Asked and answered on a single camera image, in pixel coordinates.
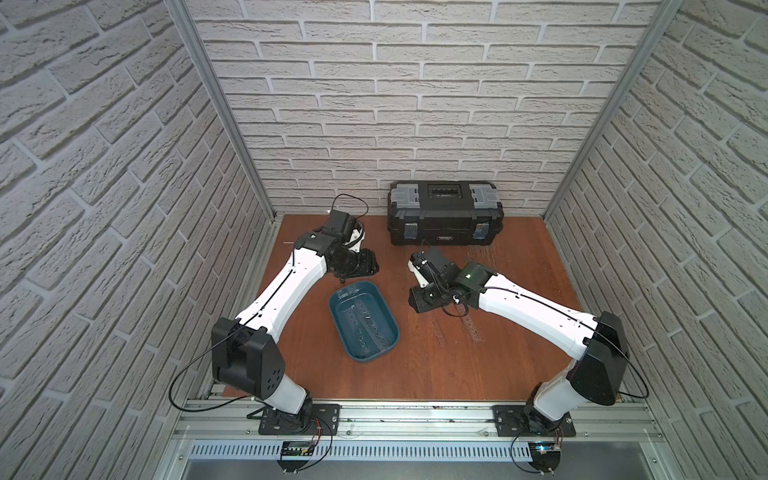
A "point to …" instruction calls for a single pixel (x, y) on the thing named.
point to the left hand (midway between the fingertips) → (375, 264)
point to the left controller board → (295, 454)
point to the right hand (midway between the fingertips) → (417, 299)
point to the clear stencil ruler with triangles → (360, 340)
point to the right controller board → (545, 456)
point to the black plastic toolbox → (444, 213)
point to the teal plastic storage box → (370, 294)
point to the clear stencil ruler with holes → (474, 334)
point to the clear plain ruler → (371, 325)
